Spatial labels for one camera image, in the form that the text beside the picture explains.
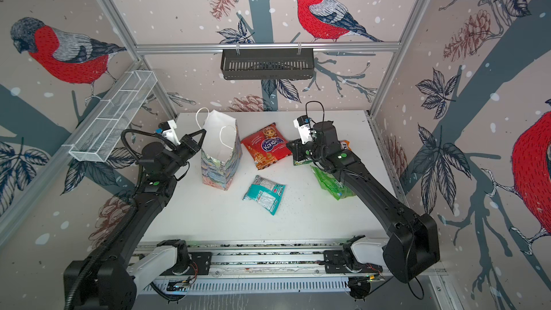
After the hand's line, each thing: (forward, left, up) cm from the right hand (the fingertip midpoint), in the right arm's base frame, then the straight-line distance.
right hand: (289, 141), depth 78 cm
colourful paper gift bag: (+9, +33, -21) cm, 40 cm away
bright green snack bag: (-12, -17, -11) cm, 23 cm away
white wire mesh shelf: (-7, +65, +6) cm, 66 cm away
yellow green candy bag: (+5, -5, -23) cm, 24 cm away
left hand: (0, +28, +7) cm, 29 cm away
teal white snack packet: (-12, +9, -21) cm, 26 cm away
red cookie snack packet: (+12, +10, -19) cm, 25 cm away
